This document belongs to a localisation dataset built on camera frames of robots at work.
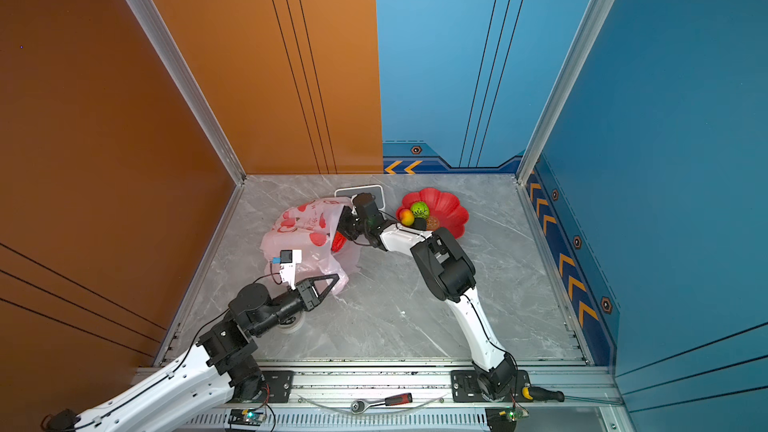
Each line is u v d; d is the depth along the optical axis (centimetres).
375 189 110
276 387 74
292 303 63
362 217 80
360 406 69
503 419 71
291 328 81
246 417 71
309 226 88
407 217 99
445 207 109
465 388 72
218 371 54
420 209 102
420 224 100
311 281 66
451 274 59
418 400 72
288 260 66
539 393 70
